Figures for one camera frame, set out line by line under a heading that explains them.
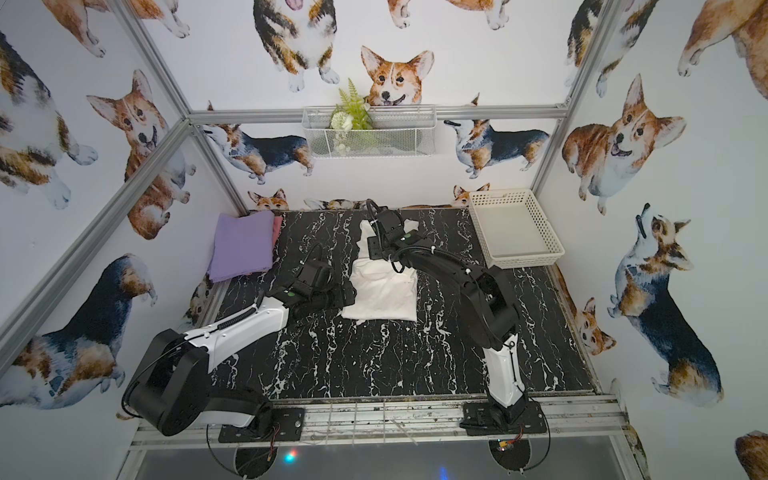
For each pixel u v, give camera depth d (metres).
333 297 0.80
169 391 0.42
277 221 1.16
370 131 0.86
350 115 0.82
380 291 0.97
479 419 0.73
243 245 1.06
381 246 0.71
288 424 0.74
